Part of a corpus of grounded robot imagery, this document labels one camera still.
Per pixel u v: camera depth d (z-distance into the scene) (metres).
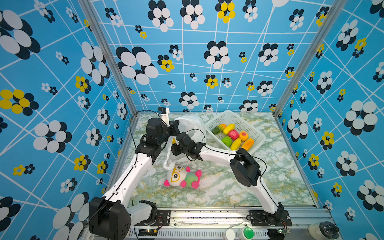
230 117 1.08
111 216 0.38
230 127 1.06
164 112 0.66
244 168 0.55
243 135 0.99
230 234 0.64
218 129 1.05
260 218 0.72
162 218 0.74
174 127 0.66
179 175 0.80
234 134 0.99
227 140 0.96
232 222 0.72
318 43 0.80
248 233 0.62
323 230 0.62
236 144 0.96
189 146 0.72
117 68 0.93
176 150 0.83
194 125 0.86
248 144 0.96
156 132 0.57
